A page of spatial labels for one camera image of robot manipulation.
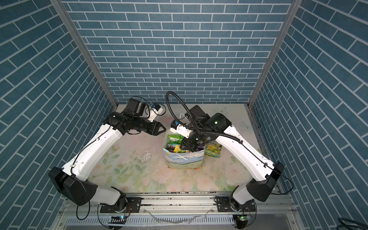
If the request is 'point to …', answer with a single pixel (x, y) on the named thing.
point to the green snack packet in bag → (175, 138)
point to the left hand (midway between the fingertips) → (166, 128)
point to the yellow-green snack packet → (177, 149)
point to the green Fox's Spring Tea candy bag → (212, 149)
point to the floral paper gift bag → (188, 160)
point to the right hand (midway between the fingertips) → (184, 145)
